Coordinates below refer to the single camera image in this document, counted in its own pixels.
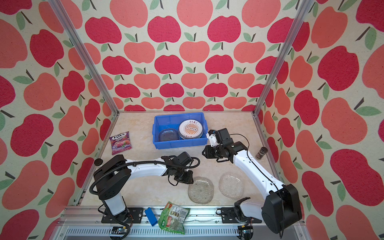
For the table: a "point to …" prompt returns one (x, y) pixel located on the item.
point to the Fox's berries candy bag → (120, 143)
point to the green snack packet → (172, 217)
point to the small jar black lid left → (98, 162)
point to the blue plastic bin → (162, 122)
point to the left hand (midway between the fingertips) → (195, 184)
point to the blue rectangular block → (151, 216)
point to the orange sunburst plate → (190, 129)
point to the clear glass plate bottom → (201, 191)
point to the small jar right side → (262, 152)
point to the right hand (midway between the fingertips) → (207, 152)
